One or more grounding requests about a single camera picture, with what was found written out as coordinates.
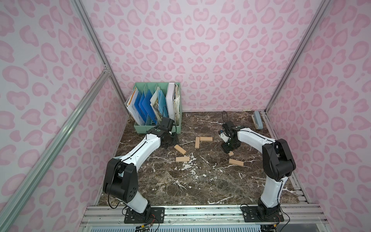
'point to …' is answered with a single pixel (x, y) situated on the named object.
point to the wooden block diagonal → (180, 150)
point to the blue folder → (144, 106)
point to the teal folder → (162, 104)
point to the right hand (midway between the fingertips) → (228, 148)
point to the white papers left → (130, 104)
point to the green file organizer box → (154, 87)
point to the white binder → (170, 100)
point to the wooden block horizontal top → (206, 138)
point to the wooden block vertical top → (197, 142)
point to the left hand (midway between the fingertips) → (175, 138)
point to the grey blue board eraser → (257, 120)
